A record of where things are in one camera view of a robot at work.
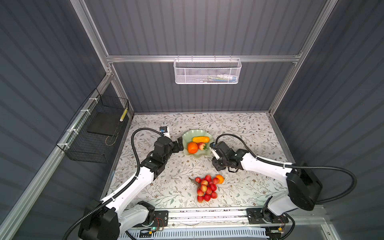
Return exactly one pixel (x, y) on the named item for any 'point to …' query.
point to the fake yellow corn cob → (200, 139)
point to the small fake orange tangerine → (221, 178)
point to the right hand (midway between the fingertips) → (217, 162)
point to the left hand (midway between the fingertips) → (174, 138)
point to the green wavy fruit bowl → (187, 138)
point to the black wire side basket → (78, 144)
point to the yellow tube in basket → (121, 119)
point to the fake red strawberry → (201, 146)
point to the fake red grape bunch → (207, 188)
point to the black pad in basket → (106, 122)
